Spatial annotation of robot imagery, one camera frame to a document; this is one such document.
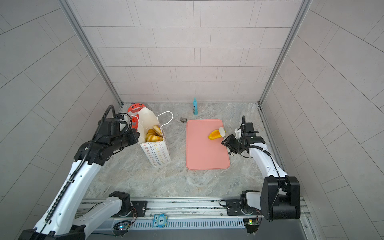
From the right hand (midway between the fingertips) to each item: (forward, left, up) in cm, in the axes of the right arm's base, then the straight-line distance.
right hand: (223, 142), depth 84 cm
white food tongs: (+7, 0, 0) cm, 7 cm away
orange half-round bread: (+9, +3, -6) cm, 12 cm away
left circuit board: (-35, +50, -6) cm, 61 cm away
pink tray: (-1, +12, -9) cm, 15 cm away
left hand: (0, +40, +15) cm, 43 cm away
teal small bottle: (+31, +15, -1) cm, 34 cm away
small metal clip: (+25, +24, -7) cm, 35 cm away
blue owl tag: (-33, +34, -8) cm, 48 cm away
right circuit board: (-37, -8, -12) cm, 40 cm away
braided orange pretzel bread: (0, +37, +8) cm, 38 cm away
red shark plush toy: (+30, +58, 0) cm, 65 cm away
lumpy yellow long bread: (+11, +43, -1) cm, 44 cm away
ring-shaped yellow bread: (+8, +37, +4) cm, 38 cm away
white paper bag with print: (-7, +34, +8) cm, 36 cm away
